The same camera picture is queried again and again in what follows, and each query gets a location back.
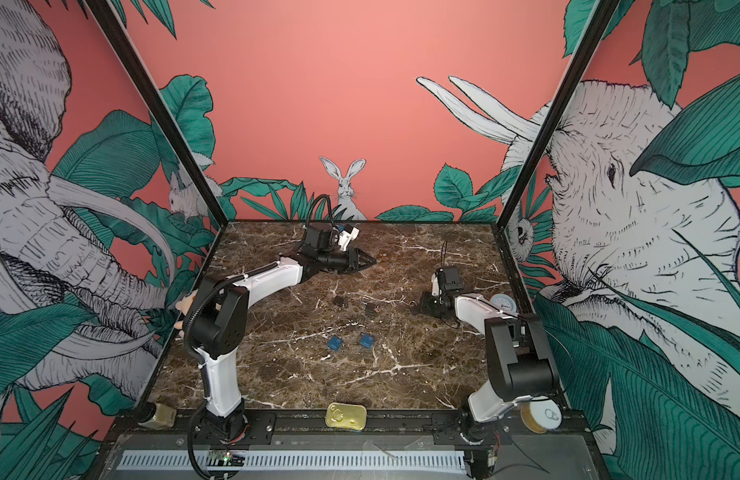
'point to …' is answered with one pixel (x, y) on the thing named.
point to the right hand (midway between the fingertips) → (420, 301)
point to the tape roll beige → (541, 414)
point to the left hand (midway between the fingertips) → (376, 258)
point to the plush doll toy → (184, 305)
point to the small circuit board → (231, 460)
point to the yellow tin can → (346, 416)
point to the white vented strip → (298, 460)
